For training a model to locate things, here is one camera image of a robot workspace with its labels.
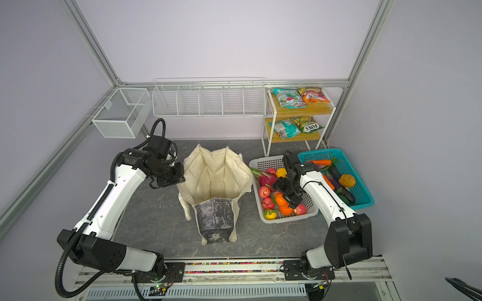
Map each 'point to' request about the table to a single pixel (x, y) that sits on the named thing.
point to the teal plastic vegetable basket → (362, 196)
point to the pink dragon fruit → (267, 178)
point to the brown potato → (347, 180)
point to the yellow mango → (281, 172)
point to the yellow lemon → (271, 217)
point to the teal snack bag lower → (285, 128)
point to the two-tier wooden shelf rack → (273, 111)
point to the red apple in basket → (264, 192)
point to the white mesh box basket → (122, 115)
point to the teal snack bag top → (289, 98)
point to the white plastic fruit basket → (275, 162)
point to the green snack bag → (307, 124)
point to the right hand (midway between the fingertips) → (280, 197)
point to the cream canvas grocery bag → (210, 187)
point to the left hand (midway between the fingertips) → (185, 181)
